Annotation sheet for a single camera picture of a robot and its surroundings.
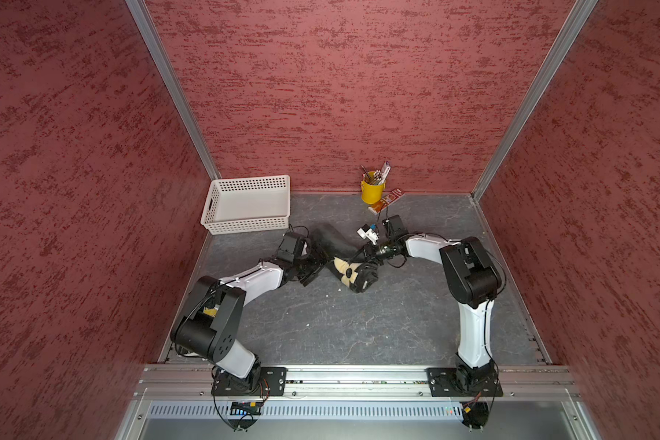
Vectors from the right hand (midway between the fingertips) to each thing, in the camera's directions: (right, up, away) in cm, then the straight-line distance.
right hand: (354, 263), depth 93 cm
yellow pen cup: (+9, +26, +24) cm, 37 cm away
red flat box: (+16, +25, +25) cm, 39 cm away
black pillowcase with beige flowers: (-5, +5, -4) cm, 8 cm away
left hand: (-9, -1, -3) cm, 10 cm away
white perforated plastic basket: (-45, +22, +21) cm, 54 cm away
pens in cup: (+10, +32, +10) cm, 35 cm away
